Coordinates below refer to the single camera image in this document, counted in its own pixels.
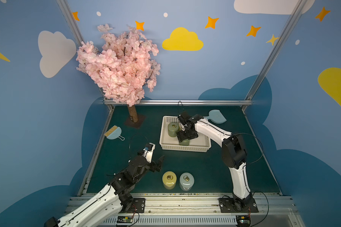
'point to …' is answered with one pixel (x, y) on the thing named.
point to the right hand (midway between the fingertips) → (186, 136)
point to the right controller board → (243, 221)
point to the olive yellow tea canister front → (169, 179)
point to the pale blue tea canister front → (186, 181)
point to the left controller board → (124, 219)
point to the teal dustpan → (216, 116)
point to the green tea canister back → (173, 127)
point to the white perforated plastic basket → (166, 142)
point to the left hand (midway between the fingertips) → (156, 151)
